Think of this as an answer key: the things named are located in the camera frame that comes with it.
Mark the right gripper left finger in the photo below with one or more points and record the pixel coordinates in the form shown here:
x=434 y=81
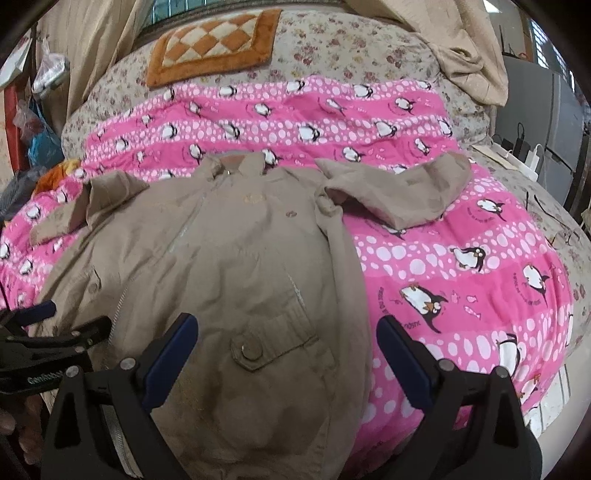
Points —
x=78 y=443

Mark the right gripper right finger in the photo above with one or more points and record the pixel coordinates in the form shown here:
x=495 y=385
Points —
x=472 y=426

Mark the khaki beige jacket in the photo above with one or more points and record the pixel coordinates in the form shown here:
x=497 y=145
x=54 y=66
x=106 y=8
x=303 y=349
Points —
x=279 y=380

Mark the pink penguin blanket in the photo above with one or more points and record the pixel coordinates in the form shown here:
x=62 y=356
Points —
x=480 y=285

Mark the grey garment pile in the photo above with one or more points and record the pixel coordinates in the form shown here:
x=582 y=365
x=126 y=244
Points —
x=18 y=191

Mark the blue plastic bag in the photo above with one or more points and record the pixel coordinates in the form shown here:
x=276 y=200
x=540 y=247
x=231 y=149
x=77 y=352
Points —
x=45 y=148

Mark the white power strip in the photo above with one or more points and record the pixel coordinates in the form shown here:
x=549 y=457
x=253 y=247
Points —
x=527 y=167

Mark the clear plastic bag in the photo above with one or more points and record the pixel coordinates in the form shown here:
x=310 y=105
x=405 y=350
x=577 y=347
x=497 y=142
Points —
x=53 y=71

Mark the grey cabinet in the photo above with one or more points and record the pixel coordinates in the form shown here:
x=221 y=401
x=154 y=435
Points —
x=543 y=112

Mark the orange checkered cushion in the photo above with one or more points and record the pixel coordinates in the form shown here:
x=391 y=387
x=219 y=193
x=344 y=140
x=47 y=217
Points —
x=219 y=45

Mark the beige curtain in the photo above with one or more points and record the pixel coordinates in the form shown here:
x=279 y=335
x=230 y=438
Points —
x=460 y=35

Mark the floral bed sheet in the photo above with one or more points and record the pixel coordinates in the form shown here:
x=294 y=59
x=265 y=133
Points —
x=354 y=49

